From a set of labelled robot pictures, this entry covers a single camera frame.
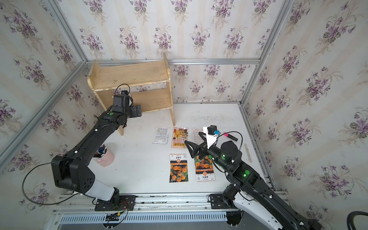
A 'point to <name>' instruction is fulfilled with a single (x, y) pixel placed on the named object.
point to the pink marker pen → (230, 136)
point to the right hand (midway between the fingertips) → (194, 138)
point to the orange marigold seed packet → (178, 168)
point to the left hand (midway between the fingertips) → (133, 108)
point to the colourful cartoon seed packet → (178, 136)
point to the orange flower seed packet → (204, 171)
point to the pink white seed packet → (197, 138)
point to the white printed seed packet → (161, 135)
